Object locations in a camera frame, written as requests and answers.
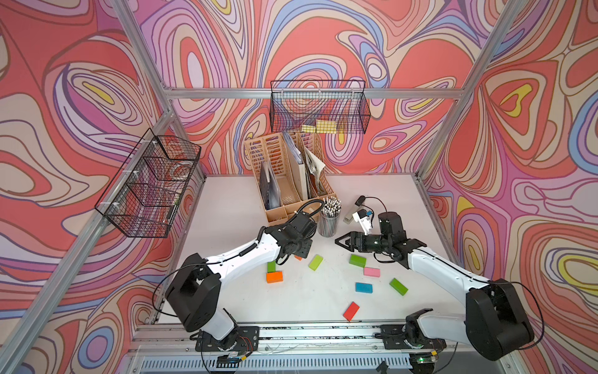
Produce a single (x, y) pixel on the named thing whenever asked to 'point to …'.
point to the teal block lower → (364, 287)
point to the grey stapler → (358, 206)
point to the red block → (351, 311)
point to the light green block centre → (315, 262)
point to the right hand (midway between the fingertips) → (342, 248)
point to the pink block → (371, 272)
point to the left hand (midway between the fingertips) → (303, 244)
